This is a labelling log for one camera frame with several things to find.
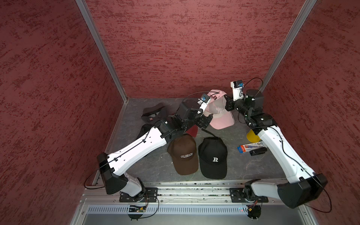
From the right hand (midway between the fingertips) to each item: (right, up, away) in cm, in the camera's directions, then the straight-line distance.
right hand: (224, 97), depth 73 cm
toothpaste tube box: (+18, -33, +18) cm, 41 cm away
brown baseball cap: (-22, -31, +12) cm, 40 cm away
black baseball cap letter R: (-5, -34, +9) cm, 35 cm away
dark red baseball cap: (-15, -22, +28) cm, 38 cm away
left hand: (-13, -8, -6) cm, 16 cm away
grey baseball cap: (-45, -9, +34) cm, 57 cm away
